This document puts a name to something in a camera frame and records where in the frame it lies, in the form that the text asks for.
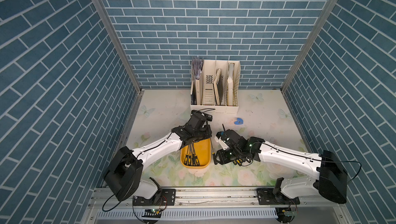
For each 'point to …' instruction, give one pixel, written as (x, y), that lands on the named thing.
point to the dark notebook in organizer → (193, 96)
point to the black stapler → (209, 117)
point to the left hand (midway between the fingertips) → (217, 133)
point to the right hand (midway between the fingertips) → (217, 159)
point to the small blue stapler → (239, 122)
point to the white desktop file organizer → (230, 71)
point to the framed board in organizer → (218, 88)
